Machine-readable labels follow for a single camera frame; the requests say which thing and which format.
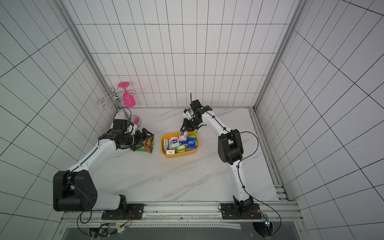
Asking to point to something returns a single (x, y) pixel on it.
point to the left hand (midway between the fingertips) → (147, 141)
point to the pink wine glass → (128, 99)
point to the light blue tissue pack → (188, 113)
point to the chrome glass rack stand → (120, 99)
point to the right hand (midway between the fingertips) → (177, 130)
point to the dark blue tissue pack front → (184, 142)
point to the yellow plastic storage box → (187, 153)
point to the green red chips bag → (148, 145)
